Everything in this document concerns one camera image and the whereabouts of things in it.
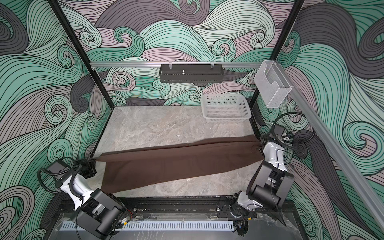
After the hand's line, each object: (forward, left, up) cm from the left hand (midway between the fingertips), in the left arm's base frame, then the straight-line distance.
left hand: (93, 156), depth 78 cm
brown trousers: (-1, -20, -13) cm, 24 cm away
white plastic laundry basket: (+49, -81, -10) cm, 95 cm away
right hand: (+12, -99, +2) cm, 100 cm away
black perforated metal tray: (+49, -52, +20) cm, 74 cm away
